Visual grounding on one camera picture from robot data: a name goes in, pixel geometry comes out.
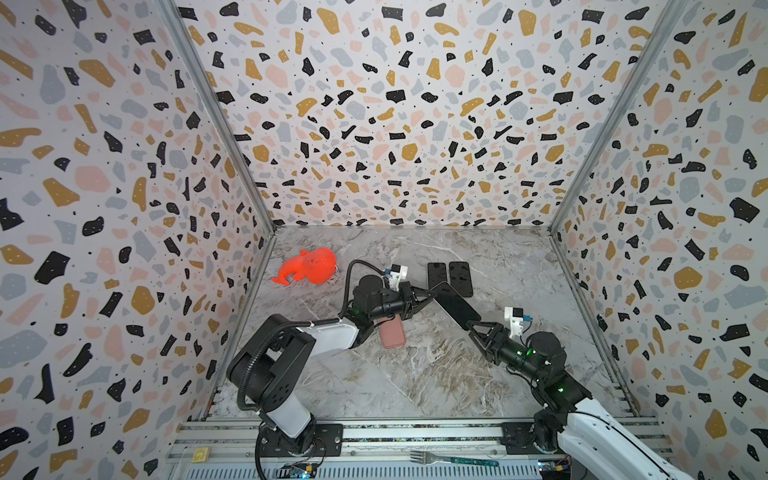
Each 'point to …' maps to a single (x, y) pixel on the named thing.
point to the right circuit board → (554, 465)
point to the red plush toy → (317, 266)
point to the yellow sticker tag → (200, 454)
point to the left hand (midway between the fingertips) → (438, 294)
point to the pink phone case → (392, 331)
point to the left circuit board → (296, 471)
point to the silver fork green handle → (423, 457)
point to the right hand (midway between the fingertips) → (466, 326)
